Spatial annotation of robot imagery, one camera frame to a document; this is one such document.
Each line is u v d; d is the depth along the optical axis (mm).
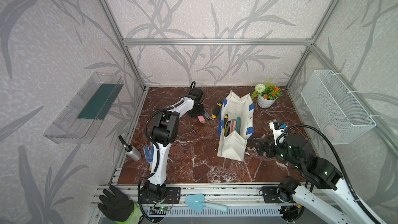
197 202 715
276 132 597
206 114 1032
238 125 966
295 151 483
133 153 791
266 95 990
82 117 643
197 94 857
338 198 438
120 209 687
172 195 724
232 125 968
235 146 798
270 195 733
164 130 580
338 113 643
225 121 978
